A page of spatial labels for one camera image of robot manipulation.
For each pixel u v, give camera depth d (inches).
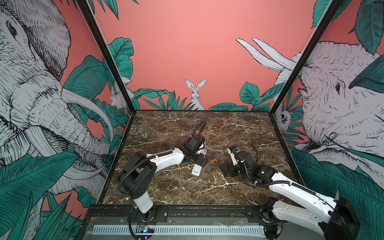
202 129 43.8
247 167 23.3
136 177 17.8
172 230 27.6
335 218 15.6
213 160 36.6
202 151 37.6
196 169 34.7
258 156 38.9
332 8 27.2
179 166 35.5
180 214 29.4
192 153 27.5
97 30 30.7
